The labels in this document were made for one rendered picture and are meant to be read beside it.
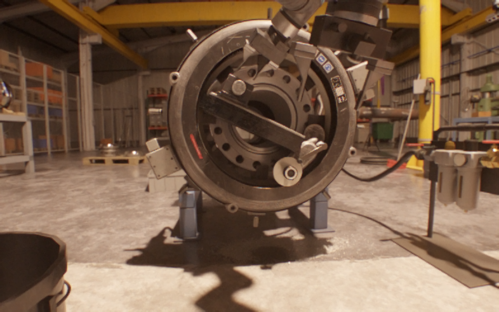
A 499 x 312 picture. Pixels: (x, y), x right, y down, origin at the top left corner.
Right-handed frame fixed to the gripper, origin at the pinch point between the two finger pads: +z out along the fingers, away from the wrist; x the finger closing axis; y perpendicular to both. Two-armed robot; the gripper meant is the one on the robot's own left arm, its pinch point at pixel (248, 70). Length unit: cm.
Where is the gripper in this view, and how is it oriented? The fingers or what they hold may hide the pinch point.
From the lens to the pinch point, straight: 92.3
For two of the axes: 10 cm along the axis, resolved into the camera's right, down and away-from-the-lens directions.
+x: -7.9, -3.4, -5.1
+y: -1.0, -7.5, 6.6
